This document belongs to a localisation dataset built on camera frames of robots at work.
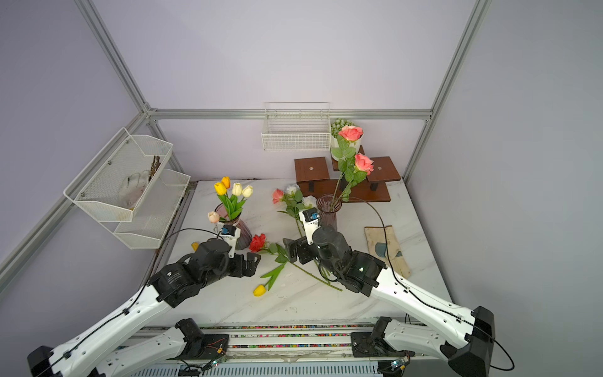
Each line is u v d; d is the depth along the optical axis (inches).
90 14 26.8
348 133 30.8
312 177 40.4
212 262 20.9
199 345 26.4
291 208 42.2
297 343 29.5
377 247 38.0
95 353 15.9
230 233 25.5
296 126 37.6
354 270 19.6
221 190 30.1
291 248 23.5
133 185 30.9
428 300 17.2
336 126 34.7
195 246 37.3
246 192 30.8
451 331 15.7
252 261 25.6
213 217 27.7
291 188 43.6
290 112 36.4
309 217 22.6
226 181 30.9
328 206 35.5
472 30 28.1
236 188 30.7
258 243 36.6
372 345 27.4
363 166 30.7
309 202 41.6
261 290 32.9
